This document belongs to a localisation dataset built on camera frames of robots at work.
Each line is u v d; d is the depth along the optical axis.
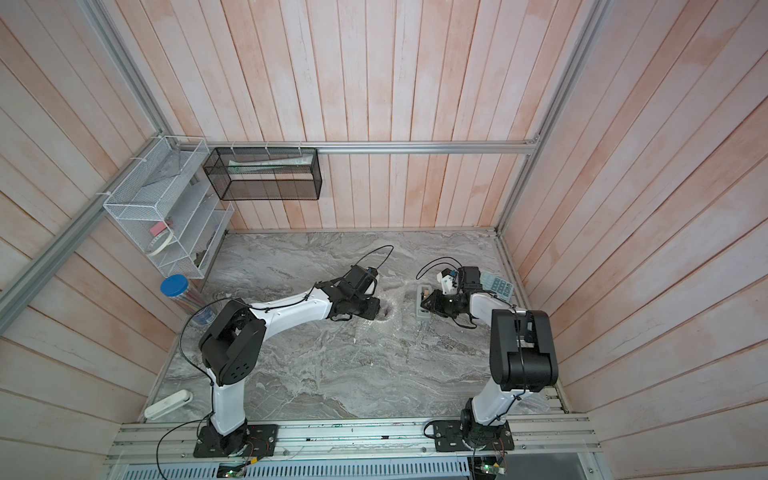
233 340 0.52
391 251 1.17
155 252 0.78
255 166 0.89
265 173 1.06
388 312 0.90
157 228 0.82
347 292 0.72
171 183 0.82
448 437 0.73
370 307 0.84
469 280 0.78
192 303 0.85
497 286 1.01
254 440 0.73
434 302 0.84
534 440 0.74
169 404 0.76
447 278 0.89
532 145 0.93
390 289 0.93
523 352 0.48
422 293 0.96
